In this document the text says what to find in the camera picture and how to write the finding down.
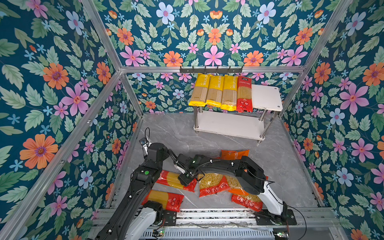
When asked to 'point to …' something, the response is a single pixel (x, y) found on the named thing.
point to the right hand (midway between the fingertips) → (187, 175)
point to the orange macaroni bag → (235, 155)
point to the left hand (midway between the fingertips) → (164, 147)
